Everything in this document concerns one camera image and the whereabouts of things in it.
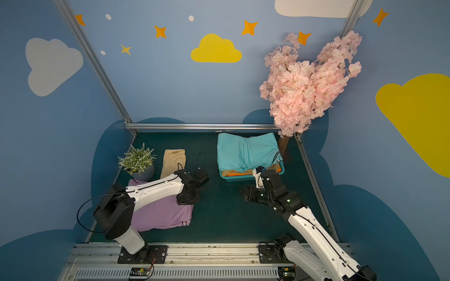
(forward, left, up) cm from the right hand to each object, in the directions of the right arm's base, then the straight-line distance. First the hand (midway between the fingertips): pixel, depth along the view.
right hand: (246, 189), depth 76 cm
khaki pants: (+11, +10, -6) cm, 16 cm away
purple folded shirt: (-9, +37, -12) cm, 40 cm away
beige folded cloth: (+26, +45, -16) cm, 55 cm away
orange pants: (+16, -18, -7) cm, 25 cm away
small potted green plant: (+11, +54, 0) cm, 55 cm away
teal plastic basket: (+12, +2, -11) cm, 16 cm away
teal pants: (+23, +5, -3) cm, 23 cm away
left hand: (-1, +26, -12) cm, 29 cm away
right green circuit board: (-28, -19, -20) cm, 39 cm away
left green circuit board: (-32, +43, -18) cm, 56 cm away
